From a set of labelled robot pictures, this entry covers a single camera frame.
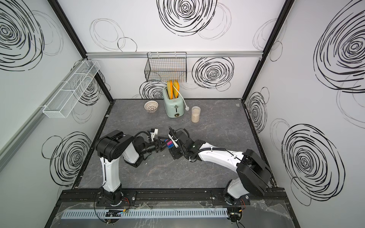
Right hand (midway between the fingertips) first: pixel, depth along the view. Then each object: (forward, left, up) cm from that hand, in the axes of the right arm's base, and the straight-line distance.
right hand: (174, 149), depth 82 cm
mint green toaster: (+29, +2, +3) cm, 30 cm away
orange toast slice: (+42, +1, +14) cm, 44 cm away
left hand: (+5, +4, -1) cm, 6 cm away
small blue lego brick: (+2, +2, -1) cm, 4 cm away
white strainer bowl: (+39, +22, -5) cm, 45 cm away
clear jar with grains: (+27, -13, 0) cm, 30 cm away
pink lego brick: (+4, +3, +1) cm, 5 cm away
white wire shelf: (+16, +58, +25) cm, 65 cm away
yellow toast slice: (+39, +5, +11) cm, 41 cm away
